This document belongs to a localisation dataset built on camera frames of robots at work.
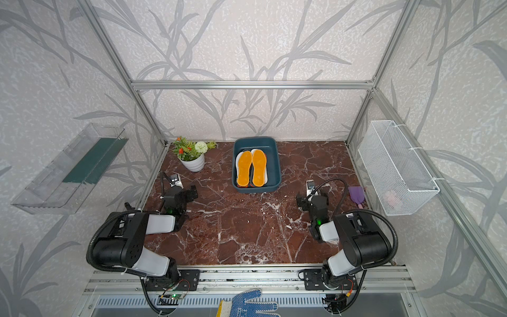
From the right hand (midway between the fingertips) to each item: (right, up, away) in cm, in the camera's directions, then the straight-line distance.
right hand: (311, 188), depth 93 cm
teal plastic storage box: (-20, +22, +23) cm, 37 cm away
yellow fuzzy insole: (-33, +13, +12) cm, 38 cm away
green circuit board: (-56, -36, -22) cm, 70 cm away
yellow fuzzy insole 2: (-25, +12, +11) cm, 30 cm away
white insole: (-37, +14, +13) cm, 42 cm away
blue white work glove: (-32, -38, -25) cm, 55 cm away
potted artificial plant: (-59, +17, +5) cm, 61 cm away
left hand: (-61, +2, 0) cm, 62 cm away
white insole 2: (-22, +7, +9) cm, 25 cm away
